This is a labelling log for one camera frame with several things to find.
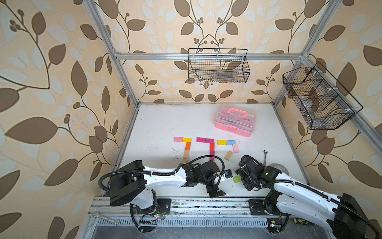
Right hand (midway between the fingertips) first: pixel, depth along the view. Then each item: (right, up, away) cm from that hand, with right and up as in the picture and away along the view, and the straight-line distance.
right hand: (236, 176), depth 83 cm
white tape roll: (+25, +5, +2) cm, 26 cm away
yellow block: (-5, +17, +16) cm, 24 cm away
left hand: (-9, 0, -8) cm, 12 cm away
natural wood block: (-29, +9, +9) cm, 31 cm away
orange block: (-28, +15, +13) cm, 34 cm away
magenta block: (-19, +19, +15) cm, 31 cm away
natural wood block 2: (-2, +10, +9) cm, 13 cm away
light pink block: (+4, +13, +14) cm, 20 cm away
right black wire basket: (+42, +40, -10) cm, 59 cm away
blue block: (0, +17, +14) cm, 22 cm away
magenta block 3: (-12, +11, +11) cm, 20 cm away
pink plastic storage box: (+6, +31, +14) cm, 34 cm away
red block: (-12, +14, +13) cm, 23 cm away
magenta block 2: (-14, +18, +17) cm, 28 cm away
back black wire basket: (-8, +68, +13) cm, 69 cm away
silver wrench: (-72, -15, -10) cm, 74 cm away
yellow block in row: (-30, +18, +17) cm, 39 cm away
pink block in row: (-35, +19, +16) cm, 43 cm away
